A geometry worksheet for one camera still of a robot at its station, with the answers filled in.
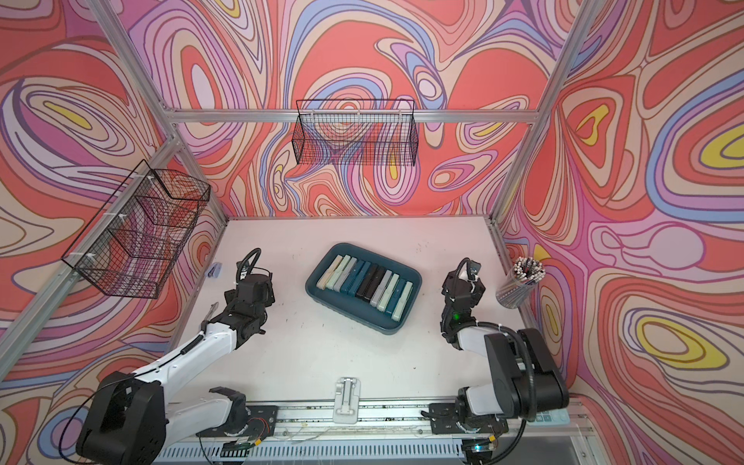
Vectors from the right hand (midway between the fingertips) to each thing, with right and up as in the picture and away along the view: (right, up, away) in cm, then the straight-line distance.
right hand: (467, 279), depth 90 cm
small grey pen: (-83, -11, +3) cm, 84 cm away
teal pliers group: (-22, -6, +3) cm, 23 cm away
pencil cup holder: (+15, +3, -8) cm, 17 cm away
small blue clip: (-86, +2, +11) cm, 87 cm away
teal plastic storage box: (-35, -10, +1) cm, 36 cm away
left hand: (-66, -2, -3) cm, 66 cm away
